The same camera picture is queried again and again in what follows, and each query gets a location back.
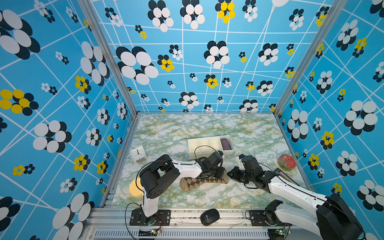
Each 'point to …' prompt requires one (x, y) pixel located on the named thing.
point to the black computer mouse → (209, 216)
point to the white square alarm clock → (138, 154)
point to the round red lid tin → (286, 162)
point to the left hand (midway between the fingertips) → (224, 173)
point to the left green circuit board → (150, 233)
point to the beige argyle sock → (189, 183)
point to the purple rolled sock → (225, 144)
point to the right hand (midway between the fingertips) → (227, 174)
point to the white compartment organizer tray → (204, 147)
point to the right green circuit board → (276, 233)
